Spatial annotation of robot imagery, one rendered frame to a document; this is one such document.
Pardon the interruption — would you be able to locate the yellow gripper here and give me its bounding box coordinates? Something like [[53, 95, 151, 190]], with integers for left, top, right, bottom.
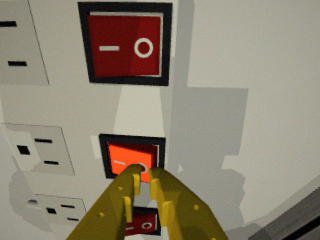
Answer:
[[66, 163, 229, 240]]

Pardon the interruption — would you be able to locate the white power strip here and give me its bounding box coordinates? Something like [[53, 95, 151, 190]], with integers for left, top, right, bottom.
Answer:
[[0, 0, 178, 240]]

